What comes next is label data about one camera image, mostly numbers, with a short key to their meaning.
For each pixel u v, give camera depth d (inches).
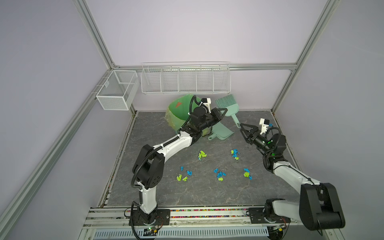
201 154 37.4
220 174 34.1
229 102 31.8
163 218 28.9
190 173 34.4
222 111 30.8
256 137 27.5
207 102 29.7
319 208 16.3
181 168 35.3
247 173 34.2
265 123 29.0
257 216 29.1
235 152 37.9
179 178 33.9
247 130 29.0
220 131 43.0
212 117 28.0
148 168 19.0
